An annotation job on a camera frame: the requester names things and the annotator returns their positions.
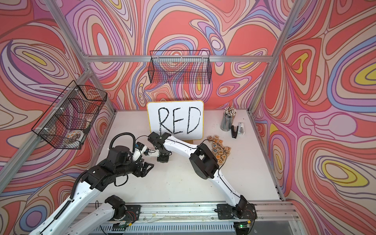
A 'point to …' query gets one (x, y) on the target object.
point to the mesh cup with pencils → (229, 113)
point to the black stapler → (234, 133)
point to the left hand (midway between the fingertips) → (149, 163)
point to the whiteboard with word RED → (183, 118)
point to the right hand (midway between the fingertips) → (166, 160)
